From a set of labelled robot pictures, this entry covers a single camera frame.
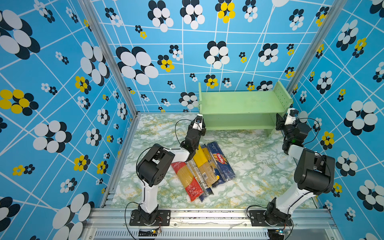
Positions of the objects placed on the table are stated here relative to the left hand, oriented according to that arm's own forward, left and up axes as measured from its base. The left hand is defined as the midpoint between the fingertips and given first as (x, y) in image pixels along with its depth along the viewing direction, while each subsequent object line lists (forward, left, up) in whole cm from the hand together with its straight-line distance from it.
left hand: (199, 118), depth 90 cm
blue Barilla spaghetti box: (-25, -15, -17) cm, 34 cm away
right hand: (+1, -49, +3) cm, 50 cm away
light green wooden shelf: (+24, -35, -16) cm, 45 cm away
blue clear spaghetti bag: (-16, -6, -18) cm, 25 cm away
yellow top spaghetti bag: (-27, -4, -16) cm, 31 cm away
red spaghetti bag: (-31, +7, -18) cm, 36 cm away
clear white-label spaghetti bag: (-30, 0, -18) cm, 35 cm away
